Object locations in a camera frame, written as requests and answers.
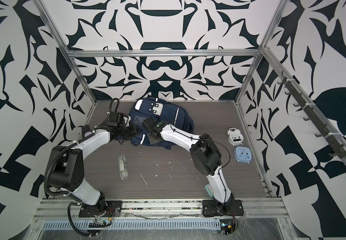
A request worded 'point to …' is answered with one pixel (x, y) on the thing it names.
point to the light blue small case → (243, 154)
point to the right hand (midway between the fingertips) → (155, 137)
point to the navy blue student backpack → (160, 109)
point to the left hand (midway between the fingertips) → (142, 128)
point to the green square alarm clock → (209, 189)
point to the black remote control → (85, 128)
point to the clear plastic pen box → (123, 167)
